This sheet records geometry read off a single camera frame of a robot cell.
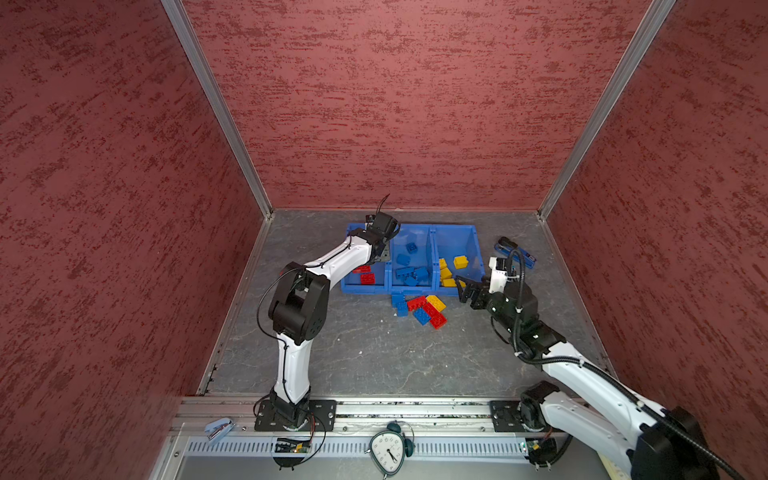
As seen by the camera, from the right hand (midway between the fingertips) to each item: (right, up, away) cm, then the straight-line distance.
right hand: (466, 282), depth 82 cm
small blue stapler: (-63, -34, -11) cm, 73 cm away
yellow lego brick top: (-6, -8, +12) cm, 16 cm away
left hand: (-27, +6, +14) cm, 31 cm away
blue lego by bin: (-19, -8, +10) cm, 23 cm away
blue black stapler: (+21, +10, +25) cm, 34 cm away
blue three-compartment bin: (-10, +5, +25) cm, 27 cm away
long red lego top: (-7, -12, +8) cm, 16 cm away
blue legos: (-15, 0, +17) cm, 23 cm away
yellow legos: (-3, 0, +13) cm, 13 cm away
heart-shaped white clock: (-22, -36, -16) cm, 45 cm away
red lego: (-30, -1, +15) cm, 33 cm away
